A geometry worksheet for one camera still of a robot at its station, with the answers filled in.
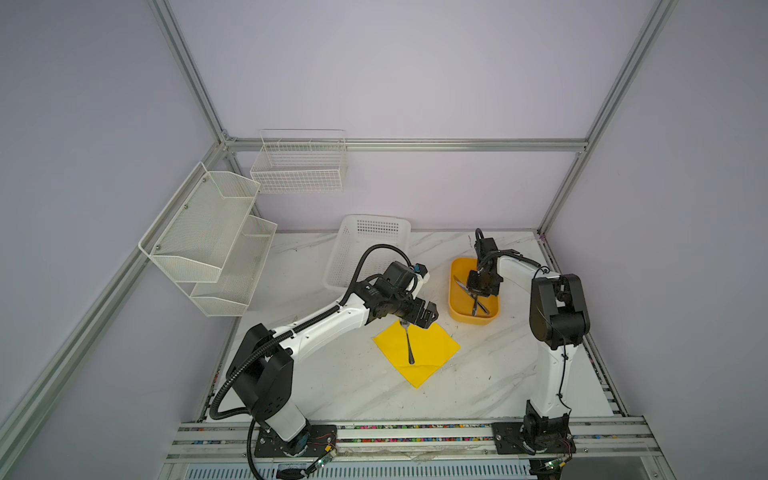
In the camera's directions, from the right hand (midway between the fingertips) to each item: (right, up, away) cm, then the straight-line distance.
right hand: (472, 290), depth 102 cm
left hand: (-20, -4, -22) cm, 29 cm away
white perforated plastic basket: (-43, +21, +12) cm, 49 cm away
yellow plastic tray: (-5, -3, -2) cm, 6 cm away
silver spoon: (-22, -18, -14) cm, 32 cm away
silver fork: (0, -6, -4) cm, 7 cm away
